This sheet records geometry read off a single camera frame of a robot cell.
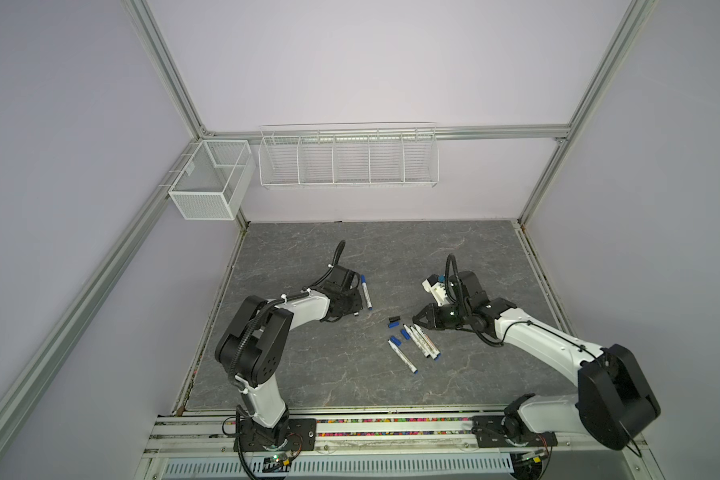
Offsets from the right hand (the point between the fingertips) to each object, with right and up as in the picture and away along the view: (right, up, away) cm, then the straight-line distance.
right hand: (415, 322), depth 83 cm
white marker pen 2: (-3, -11, +3) cm, 12 cm away
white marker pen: (-14, +6, +17) cm, 23 cm away
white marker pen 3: (+4, -10, +4) cm, 11 cm away
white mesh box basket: (-66, +44, +16) cm, 81 cm away
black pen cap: (-5, -2, +11) cm, 12 cm away
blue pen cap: (-5, -3, +11) cm, 13 cm away
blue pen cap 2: (-2, -6, +8) cm, 10 cm away
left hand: (-16, +2, +13) cm, 21 cm away
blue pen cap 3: (-5, -7, +6) cm, 11 cm away
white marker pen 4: (+5, -7, +6) cm, 10 cm away
